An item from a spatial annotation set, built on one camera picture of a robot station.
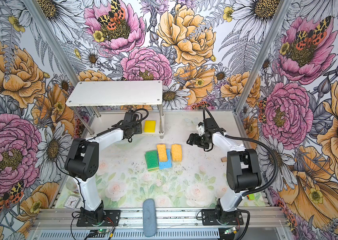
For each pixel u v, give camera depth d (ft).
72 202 2.55
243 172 1.56
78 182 1.80
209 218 2.40
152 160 2.98
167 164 2.94
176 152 3.11
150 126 3.33
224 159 3.05
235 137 1.93
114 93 2.73
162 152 3.01
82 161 1.70
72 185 2.78
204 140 2.61
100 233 2.37
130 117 2.60
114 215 2.45
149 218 2.34
